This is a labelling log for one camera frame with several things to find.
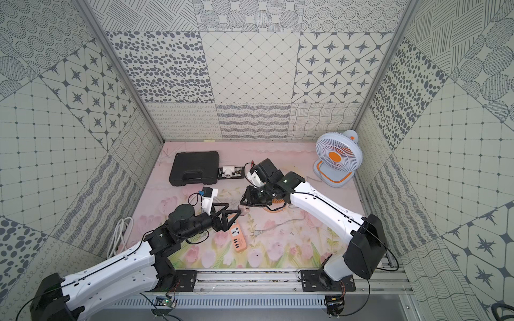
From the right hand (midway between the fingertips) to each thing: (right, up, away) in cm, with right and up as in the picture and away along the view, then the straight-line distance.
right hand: (245, 205), depth 74 cm
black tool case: (-28, +13, +26) cm, 40 cm away
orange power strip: (-3, -17, +8) cm, 19 cm away
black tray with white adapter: (-11, +11, +27) cm, 31 cm away
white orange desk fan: (+40, +19, +12) cm, 46 cm away
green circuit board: (-27, -34, -4) cm, 44 cm away
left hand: (-4, +1, -2) cm, 5 cm away
